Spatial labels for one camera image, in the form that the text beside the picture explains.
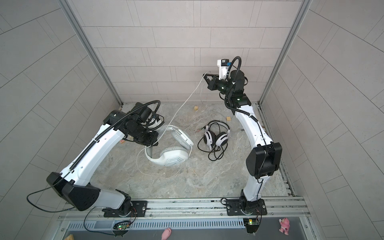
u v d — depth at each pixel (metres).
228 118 1.07
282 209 0.73
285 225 0.66
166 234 0.64
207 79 0.71
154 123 0.61
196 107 1.13
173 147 0.56
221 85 0.68
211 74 0.69
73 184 0.38
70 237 0.63
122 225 0.64
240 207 0.71
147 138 0.61
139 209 0.71
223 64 0.63
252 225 0.68
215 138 0.88
